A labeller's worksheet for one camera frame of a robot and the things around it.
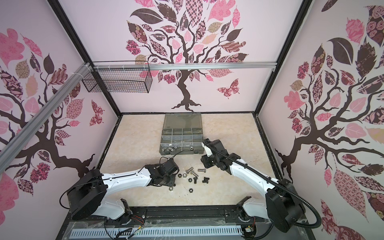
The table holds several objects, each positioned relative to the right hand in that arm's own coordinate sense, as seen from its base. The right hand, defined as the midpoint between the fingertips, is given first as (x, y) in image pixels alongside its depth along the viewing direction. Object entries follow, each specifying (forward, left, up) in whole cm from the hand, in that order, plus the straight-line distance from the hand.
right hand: (204, 156), depth 85 cm
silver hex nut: (+11, +19, -7) cm, 23 cm away
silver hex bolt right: (-5, +2, -8) cm, 10 cm away
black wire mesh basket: (+45, +54, +25) cm, 75 cm away
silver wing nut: (+10, +27, -8) cm, 30 cm away
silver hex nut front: (-15, +20, -9) cm, 26 cm away
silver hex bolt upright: (-5, +10, -8) cm, 14 cm away
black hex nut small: (-11, +9, -9) cm, 16 cm away
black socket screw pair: (-11, 0, -9) cm, 14 cm away
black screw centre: (-10, +6, -9) cm, 14 cm away
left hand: (-12, +20, -9) cm, 25 cm away
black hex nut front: (-16, +8, -9) cm, 20 cm away
